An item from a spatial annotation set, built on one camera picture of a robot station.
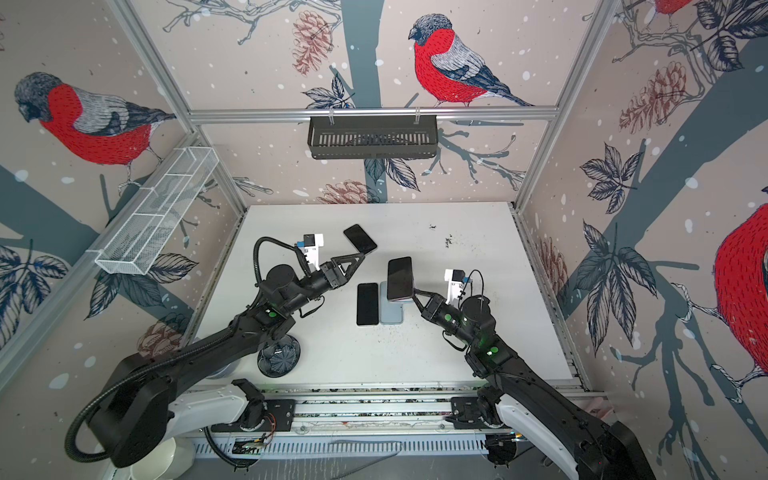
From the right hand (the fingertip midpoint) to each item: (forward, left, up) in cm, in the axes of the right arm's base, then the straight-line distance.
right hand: (407, 297), depth 74 cm
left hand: (+3, +11, +10) cm, 16 cm away
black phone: (+35, +19, -20) cm, 45 cm away
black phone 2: (+6, +13, -17) cm, 22 cm away
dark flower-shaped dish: (-11, +36, -16) cm, 41 cm away
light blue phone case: (+5, +5, -19) cm, 21 cm away
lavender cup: (-17, +46, -9) cm, 50 cm away
